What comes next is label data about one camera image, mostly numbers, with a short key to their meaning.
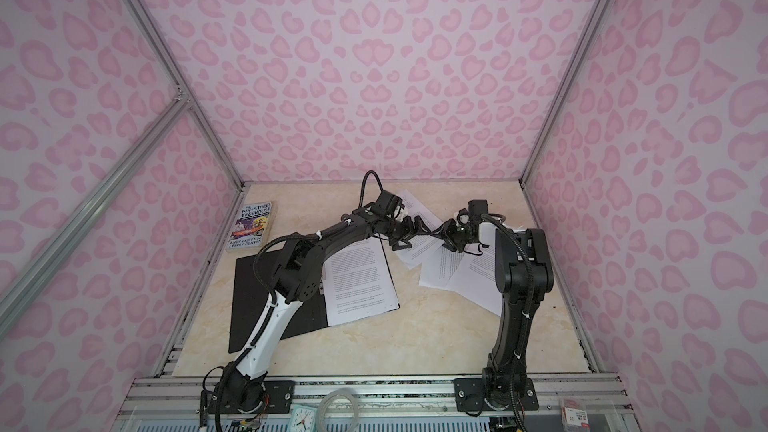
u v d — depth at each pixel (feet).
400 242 3.21
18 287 1.68
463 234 2.96
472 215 2.89
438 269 3.16
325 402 2.27
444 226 3.17
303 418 2.26
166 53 2.74
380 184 3.22
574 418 2.26
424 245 3.31
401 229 2.96
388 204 2.78
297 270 2.10
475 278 3.12
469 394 2.41
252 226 3.45
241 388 2.07
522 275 1.79
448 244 3.10
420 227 3.03
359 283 3.04
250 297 2.98
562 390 2.46
